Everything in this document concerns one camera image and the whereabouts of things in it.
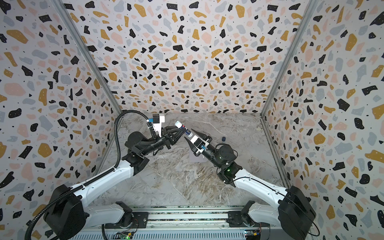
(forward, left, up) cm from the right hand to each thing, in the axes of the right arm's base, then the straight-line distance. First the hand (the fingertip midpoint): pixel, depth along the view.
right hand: (189, 130), depth 65 cm
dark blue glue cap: (+21, -20, -36) cm, 46 cm away
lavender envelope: (+6, 0, -38) cm, 38 cm away
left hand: (-1, +2, +2) cm, 3 cm away
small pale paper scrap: (+32, -48, -38) cm, 69 cm away
